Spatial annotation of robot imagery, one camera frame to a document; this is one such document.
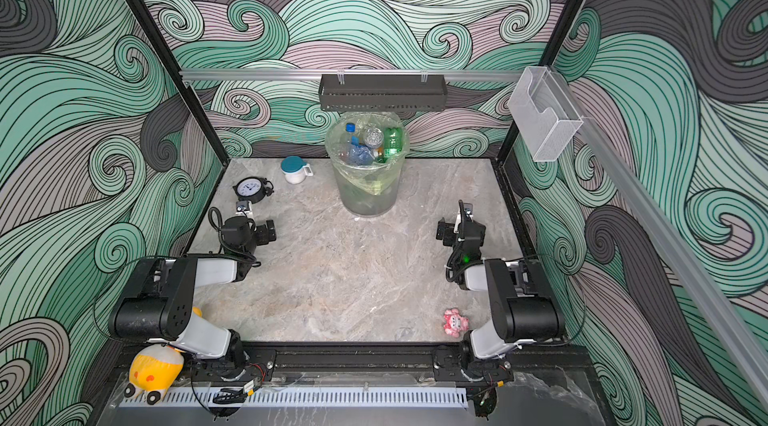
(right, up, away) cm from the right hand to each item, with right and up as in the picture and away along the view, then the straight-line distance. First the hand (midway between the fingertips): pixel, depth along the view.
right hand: (460, 219), depth 93 cm
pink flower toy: (-6, -25, -17) cm, 31 cm away
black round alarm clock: (-73, +9, +14) cm, 75 cm away
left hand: (-66, 0, +1) cm, 66 cm away
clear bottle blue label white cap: (-32, +20, -1) cm, 38 cm away
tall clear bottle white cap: (-28, +26, -4) cm, 38 cm away
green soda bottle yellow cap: (-22, +25, -3) cm, 33 cm away
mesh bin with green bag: (-28, +10, -6) cm, 30 cm away
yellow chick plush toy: (-78, -31, -27) cm, 88 cm away
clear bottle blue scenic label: (-36, +24, +3) cm, 43 cm away
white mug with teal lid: (-57, +17, +15) cm, 62 cm away
